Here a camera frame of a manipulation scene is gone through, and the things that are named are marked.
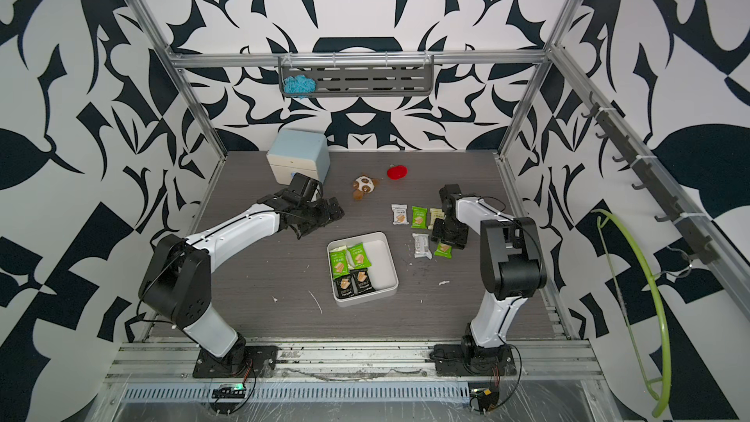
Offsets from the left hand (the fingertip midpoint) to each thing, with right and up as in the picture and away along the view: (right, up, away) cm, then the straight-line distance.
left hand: (331, 212), depth 90 cm
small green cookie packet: (+35, -12, +3) cm, 37 cm away
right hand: (+35, -8, +6) cm, 36 cm away
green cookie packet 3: (+28, -3, +9) cm, 30 cm away
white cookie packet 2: (+28, -11, +3) cm, 31 cm away
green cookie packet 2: (+9, -14, +1) cm, 16 cm away
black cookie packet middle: (+10, -19, -5) cm, 22 cm away
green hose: (+63, -30, -39) cm, 80 cm away
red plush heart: (+22, +13, +21) cm, 33 cm away
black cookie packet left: (+4, -20, -7) cm, 22 cm away
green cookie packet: (+3, -15, -3) cm, 15 cm away
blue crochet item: (-10, +39, +1) cm, 41 cm away
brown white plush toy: (+9, +8, +16) cm, 20 cm away
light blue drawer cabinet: (-14, +19, +9) cm, 26 cm away
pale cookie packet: (+34, -1, +11) cm, 36 cm away
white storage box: (+16, -18, -1) cm, 24 cm away
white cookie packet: (+22, -2, +11) cm, 25 cm away
